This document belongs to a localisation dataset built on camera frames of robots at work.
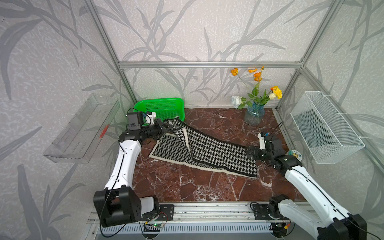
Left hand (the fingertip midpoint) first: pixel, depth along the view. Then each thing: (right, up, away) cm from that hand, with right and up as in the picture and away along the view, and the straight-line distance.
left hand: (171, 125), depth 76 cm
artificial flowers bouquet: (+50, +18, +17) cm, 56 cm away
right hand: (+44, -13, +7) cm, 47 cm away
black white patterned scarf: (+6, -11, +7) cm, 15 cm away
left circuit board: (-9, -50, -4) cm, 51 cm away
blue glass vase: (+52, +7, +26) cm, 58 cm away
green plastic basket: (-16, +12, +45) cm, 49 cm away
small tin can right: (+70, -17, +11) cm, 73 cm away
